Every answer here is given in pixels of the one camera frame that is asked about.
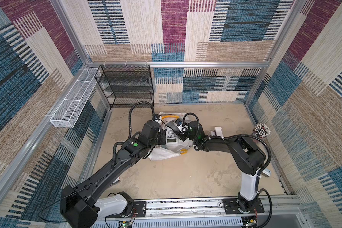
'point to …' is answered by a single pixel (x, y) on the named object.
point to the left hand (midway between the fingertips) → (164, 132)
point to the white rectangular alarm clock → (218, 131)
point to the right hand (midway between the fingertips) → (178, 127)
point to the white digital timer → (171, 140)
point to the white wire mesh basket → (68, 112)
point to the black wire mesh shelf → (124, 84)
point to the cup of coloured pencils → (261, 130)
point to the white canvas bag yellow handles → (175, 146)
